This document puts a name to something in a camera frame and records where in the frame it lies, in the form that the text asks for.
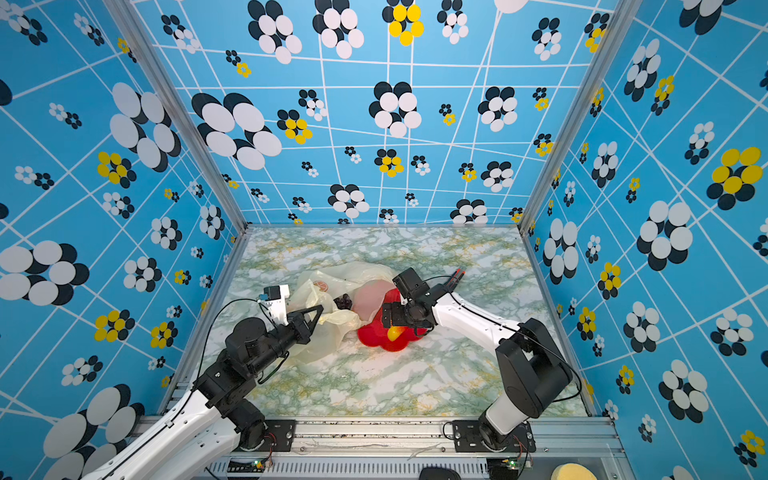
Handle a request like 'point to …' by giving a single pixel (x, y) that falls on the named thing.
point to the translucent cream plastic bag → (348, 292)
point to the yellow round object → (573, 471)
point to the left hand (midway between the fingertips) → (325, 308)
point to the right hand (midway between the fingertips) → (398, 319)
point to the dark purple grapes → (343, 302)
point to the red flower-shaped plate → (375, 335)
